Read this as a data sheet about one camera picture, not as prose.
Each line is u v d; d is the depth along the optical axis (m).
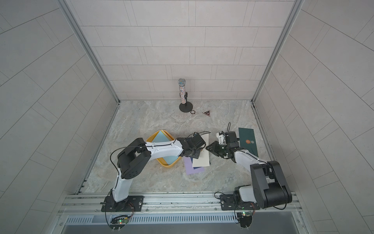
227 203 0.71
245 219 0.68
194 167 0.82
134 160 0.49
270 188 0.41
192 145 0.69
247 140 0.94
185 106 1.11
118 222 0.65
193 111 1.09
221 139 0.82
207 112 1.09
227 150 0.69
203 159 0.82
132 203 0.70
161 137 0.89
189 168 0.83
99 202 0.70
